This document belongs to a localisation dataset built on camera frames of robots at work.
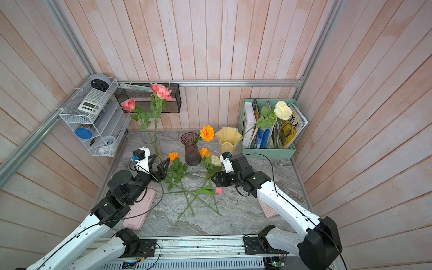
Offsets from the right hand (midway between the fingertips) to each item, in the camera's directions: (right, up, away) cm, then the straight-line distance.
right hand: (218, 175), depth 80 cm
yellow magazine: (+45, +25, +19) cm, 55 cm away
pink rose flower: (-39, +29, +8) cm, 49 cm away
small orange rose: (-23, 0, +18) cm, 29 cm away
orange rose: (-4, -1, +17) cm, 18 cm away
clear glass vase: (-36, +16, +12) cm, 42 cm away
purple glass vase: (-14, +10, +14) cm, 22 cm away
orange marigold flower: (-5, +20, -5) cm, 21 cm away
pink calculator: (+26, -18, +4) cm, 32 cm away
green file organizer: (+23, +23, -4) cm, 32 cm away
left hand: (-23, +9, -11) cm, 27 cm away
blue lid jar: (-62, +21, -4) cm, 65 cm away
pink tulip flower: (-2, -11, +10) cm, 15 cm away
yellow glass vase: (+7, +19, +15) cm, 25 cm away
